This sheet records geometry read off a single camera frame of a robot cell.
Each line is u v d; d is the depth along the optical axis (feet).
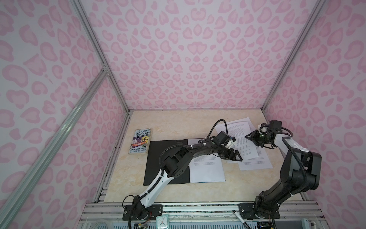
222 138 2.59
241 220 2.30
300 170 1.42
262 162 2.98
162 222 2.26
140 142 3.22
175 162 1.98
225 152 2.71
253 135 2.71
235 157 2.68
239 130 3.28
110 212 2.47
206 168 2.90
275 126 2.46
